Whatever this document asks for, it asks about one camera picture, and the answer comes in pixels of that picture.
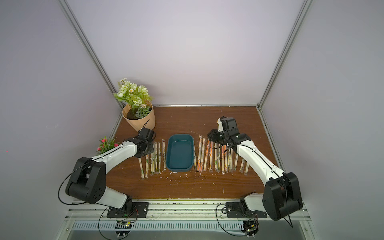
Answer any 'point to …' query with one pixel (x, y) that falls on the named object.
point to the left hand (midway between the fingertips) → (150, 148)
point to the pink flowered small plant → (106, 144)
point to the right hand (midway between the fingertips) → (210, 131)
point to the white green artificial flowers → (137, 96)
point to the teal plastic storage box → (179, 154)
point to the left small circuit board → (123, 224)
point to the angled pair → (142, 167)
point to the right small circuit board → (250, 227)
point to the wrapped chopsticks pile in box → (245, 167)
